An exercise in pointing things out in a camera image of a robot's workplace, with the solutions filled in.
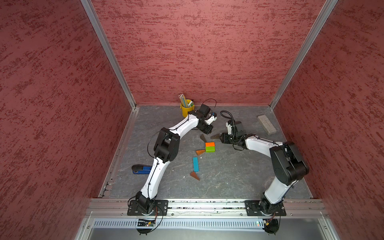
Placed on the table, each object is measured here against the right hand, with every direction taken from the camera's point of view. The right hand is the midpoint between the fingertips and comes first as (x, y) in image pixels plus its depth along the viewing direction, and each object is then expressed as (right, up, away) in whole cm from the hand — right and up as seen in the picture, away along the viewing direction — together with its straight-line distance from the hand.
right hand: (222, 139), depth 97 cm
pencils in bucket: (-27, +26, +9) cm, 38 cm away
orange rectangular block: (-8, -3, 0) cm, 9 cm away
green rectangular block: (-9, -6, -3) cm, 11 cm away
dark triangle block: (-14, +2, +3) cm, 14 cm away
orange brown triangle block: (-15, -7, -4) cm, 17 cm away
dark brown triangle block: (-4, +1, +3) cm, 5 cm away
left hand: (-9, +5, +2) cm, 10 cm away
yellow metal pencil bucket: (-25, +20, +9) cm, 34 cm away
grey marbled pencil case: (+34, +10, +10) cm, 37 cm away
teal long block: (-18, -14, -9) cm, 25 cm away
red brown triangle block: (-19, -19, -12) cm, 29 cm away
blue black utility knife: (-51, -15, -13) cm, 55 cm away
